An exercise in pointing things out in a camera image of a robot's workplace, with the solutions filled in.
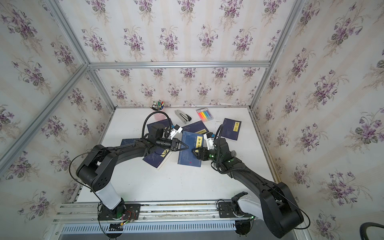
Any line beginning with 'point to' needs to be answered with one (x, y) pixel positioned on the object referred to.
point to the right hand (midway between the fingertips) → (198, 151)
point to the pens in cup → (158, 105)
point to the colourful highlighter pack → (205, 114)
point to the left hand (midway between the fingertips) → (187, 149)
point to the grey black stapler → (184, 117)
